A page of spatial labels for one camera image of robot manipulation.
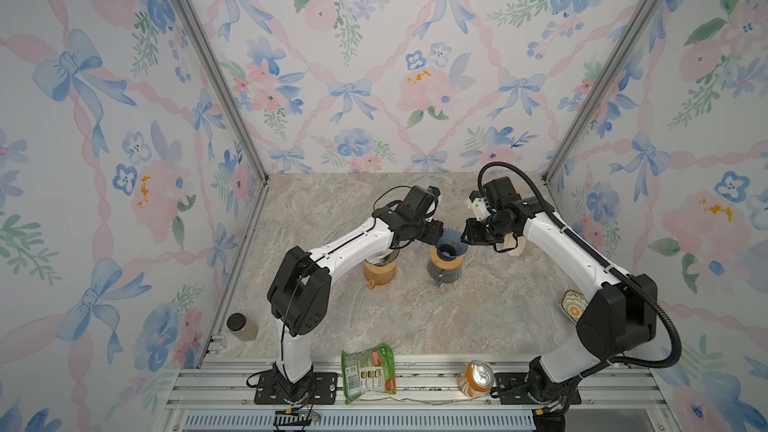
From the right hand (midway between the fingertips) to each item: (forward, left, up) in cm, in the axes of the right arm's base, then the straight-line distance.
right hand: (464, 236), depth 85 cm
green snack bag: (-33, +26, -12) cm, 43 cm away
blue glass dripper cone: (0, +3, -4) cm, 5 cm away
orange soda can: (-35, +1, -5) cm, 35 cm away
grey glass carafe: (-9, +6, -8) cm, 13 cm away
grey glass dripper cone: (-6, +22, -3) cm, 23 cm away
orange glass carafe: (-8, +24, -9) cm, 27 cm away
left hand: (+2, +7, +1) cm, 8 cm away
